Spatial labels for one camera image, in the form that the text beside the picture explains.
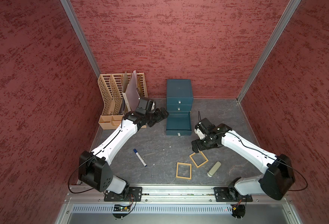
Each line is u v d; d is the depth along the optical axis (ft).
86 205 2.33
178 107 3.27
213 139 1.89
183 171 2.72
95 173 1.34
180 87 3.61
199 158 2.87
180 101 3.10
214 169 2.65
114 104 3.43
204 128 2.14
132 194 2.44
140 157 2.85
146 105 2.00
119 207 2.36
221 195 2.40
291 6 2.32
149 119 2.19
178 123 3.29
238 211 2.44
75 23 2.50
